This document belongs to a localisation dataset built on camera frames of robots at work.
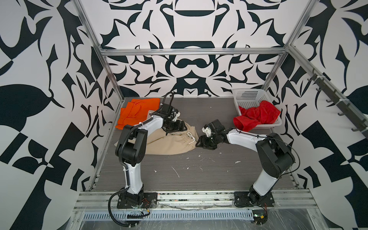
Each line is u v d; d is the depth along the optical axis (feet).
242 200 2.44
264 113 3.25
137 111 3.55
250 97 4.18
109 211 2.25
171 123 2.73
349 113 1.81
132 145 1.67
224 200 2.49
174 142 2.96
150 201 2.41
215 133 2.44
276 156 1.57
